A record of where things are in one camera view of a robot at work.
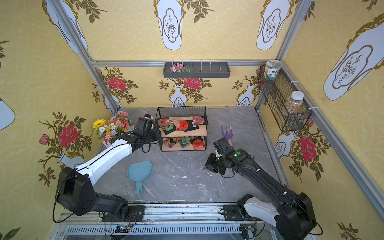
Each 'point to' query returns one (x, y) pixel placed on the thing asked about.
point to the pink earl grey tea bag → (198, 120)
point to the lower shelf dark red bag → (168, 142)
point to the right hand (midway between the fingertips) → (206, 164)
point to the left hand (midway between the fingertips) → (155, 132)
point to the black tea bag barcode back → (191, 126)
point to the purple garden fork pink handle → (228, 135)
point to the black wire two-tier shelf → (184, 113)
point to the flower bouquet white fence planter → (108, 130)
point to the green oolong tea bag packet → (168, 128)
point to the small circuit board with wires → (122, 229)
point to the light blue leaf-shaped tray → (139, 171)
